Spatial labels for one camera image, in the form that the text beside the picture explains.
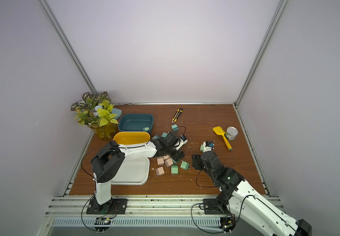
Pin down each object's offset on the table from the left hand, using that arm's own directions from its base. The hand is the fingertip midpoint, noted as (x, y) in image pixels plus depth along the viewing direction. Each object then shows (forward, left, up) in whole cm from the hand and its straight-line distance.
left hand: (183, 153), depth 89 cm
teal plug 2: (+14, +13, -2) cm, 20 cm away
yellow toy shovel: (+18, -26, -2) cm, 32 cm away
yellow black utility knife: (+34, +4, -3) cm, 34 cm away
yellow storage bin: (+12, +36, -3) cm, 38 cm away
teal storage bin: (+27, +36, -4) cm, 45 cm away
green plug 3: (+20, +26, -2) cm, 33 cm away
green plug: (-10, +5, -2) cm, 11 cm away
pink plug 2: (-5, +14, -2) cm, 15 cm away
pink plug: (-3, +11, -1) cm, 11 cm away
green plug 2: (-7, -1, -2) cm, 7 cm away
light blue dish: (+37, +53, -3) cm, 65 cm away
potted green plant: (+16, +52, +20) cm, 58 cm away
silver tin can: (+14, -32, +2) cm, 35 cm away
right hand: (-6, -6, +12) cm, 14 cm away
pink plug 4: (-11, +14, -2) cm, 18 cm away
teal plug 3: (+12, +18, -1) cm, 22 cm away
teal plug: (+20, +6, -1) cm, 21 cm away
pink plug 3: (-5, +9, -2) cm, 11 cm away
